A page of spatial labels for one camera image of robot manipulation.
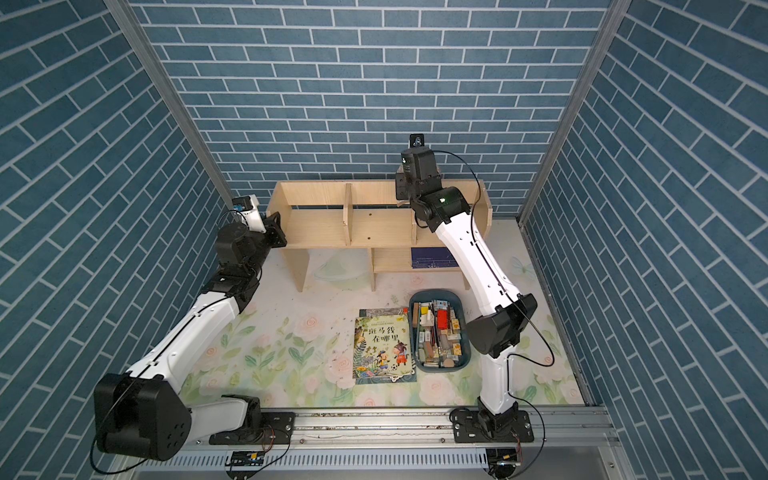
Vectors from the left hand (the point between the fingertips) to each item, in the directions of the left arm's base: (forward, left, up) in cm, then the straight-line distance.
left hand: (288, 213), depth 77 cm
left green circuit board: (-49, +6, -35) cm, 61 cm away
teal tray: (-19, -43, -30) cm, 55 cm away
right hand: (+7, -33, +8) cm, 35 cm away
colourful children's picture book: (-24, -25, -32) cm, 47 cm away
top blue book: (-1, -40, -17) cm, 43 cm away
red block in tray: (-15, -43, -29) cm, 54 cm away
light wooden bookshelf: (+8, -20, -8) cm, 22 cm away
